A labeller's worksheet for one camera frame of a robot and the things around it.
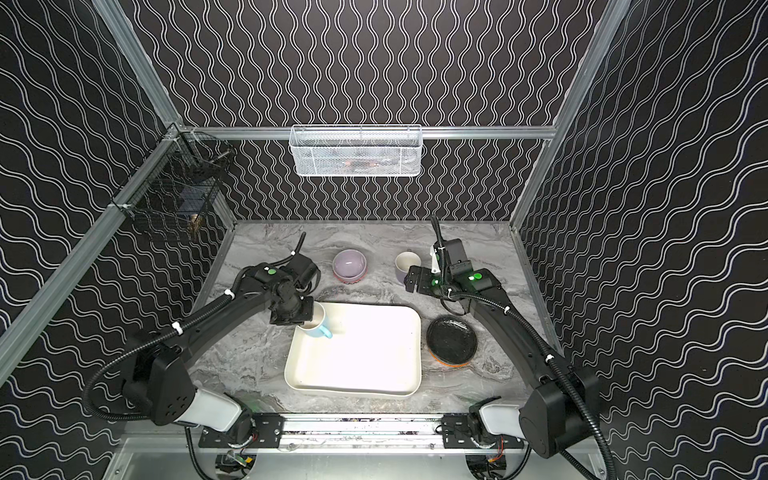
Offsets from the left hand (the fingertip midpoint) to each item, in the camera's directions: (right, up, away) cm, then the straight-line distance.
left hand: (305, 317), depth 82 cm
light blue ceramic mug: (+4, -1, -5) cm, 7 cm away
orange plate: (+38, -13, +2) cm, 40 cm away
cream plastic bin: (+19, -11, +7) cm, 23 cm away
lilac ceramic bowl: (+10, +13, +18) cm, 25 cm away
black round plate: (+41, -7, +5) cm, 42 cm away
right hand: (+32, +10, 0) cm, 33 cm away
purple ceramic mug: (+28, +15, +21) cm, 38 cm away
